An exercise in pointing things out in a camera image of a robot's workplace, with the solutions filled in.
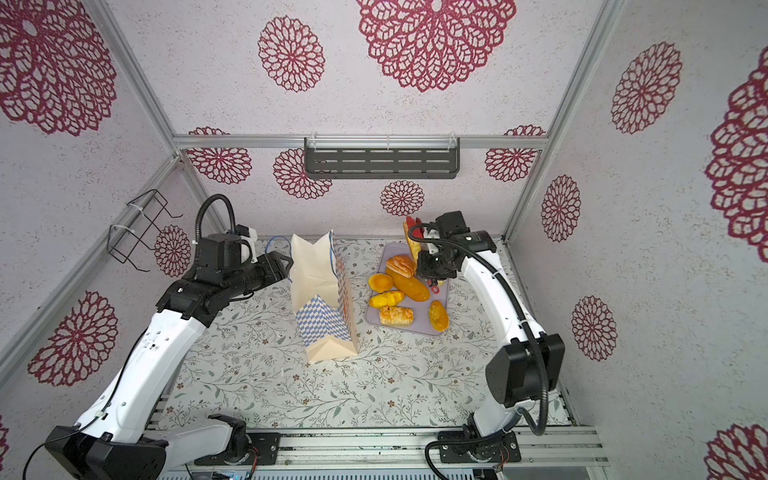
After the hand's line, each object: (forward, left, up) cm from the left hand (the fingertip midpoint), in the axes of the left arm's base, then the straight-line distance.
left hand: (285, 269), depth 74 cm
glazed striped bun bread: (+17, -31, -20) cm, 41 cm away
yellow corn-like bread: (+12, -33, -5) cm, 36 cm away
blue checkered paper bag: (-7, -9, -4) cm, 12 cm away
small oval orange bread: (0, -41, -24) cm, 48 cm away
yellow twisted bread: (+7, -25, -25) cm, 37 cm away
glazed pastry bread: (+1, -28, -25) cm, 38 cm away
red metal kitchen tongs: (+13, -34, +1) cm, 37 cm away
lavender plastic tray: (+32, -26, -29) cm, 50 cm away
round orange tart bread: (+14, -23, -25) cm, 37 cm away
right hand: (+5, -35, -6) cm, 35 cm away
